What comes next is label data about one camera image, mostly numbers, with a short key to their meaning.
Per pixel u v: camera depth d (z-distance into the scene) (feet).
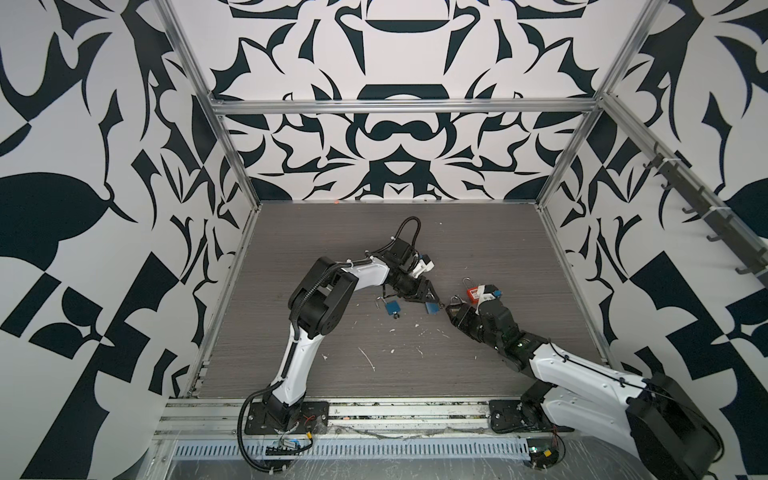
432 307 3.02
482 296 2.60
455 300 3.09
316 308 1.80
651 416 1.36
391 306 3.05
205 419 2.49
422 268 2.99
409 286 2.85
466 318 2.49
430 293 2.91
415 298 2.80
